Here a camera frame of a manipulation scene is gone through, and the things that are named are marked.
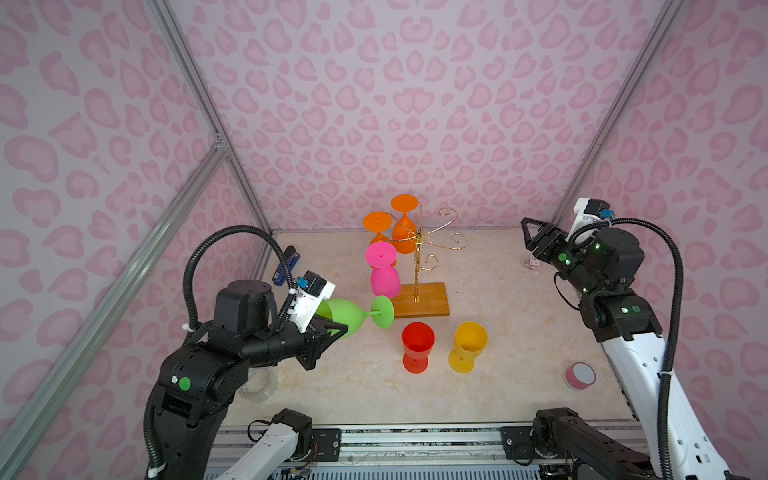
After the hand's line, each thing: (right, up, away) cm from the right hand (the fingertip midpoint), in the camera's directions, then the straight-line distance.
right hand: (531, 221), depth 63 cm
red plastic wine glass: (-23, -30, +16) cm, 41 cm away
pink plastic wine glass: (-31, -13, +14) cm, 37 cm away
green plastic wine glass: (-37, -19, -5) cm, 42 cm away
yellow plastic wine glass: (-9, -30, +17) cm, 36 cm away
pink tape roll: (+20, -39, +15) cm, 46 cm away
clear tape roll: (-67, -44, +20) cm, 82 cm away
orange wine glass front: (-33, +1, +13) cm, 36 cm away
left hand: (-38, -20, -8) cm, 44 cm away
